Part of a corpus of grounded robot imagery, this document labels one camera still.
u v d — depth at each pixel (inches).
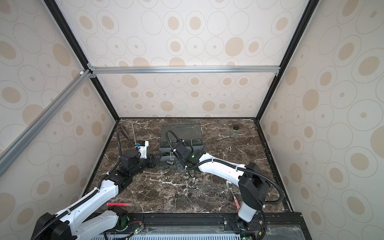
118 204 31.0
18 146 21.1
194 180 34.3
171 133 27.0
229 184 33.5
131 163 24.1
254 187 17.2
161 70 62.8
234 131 40.5
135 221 28.8
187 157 24.2
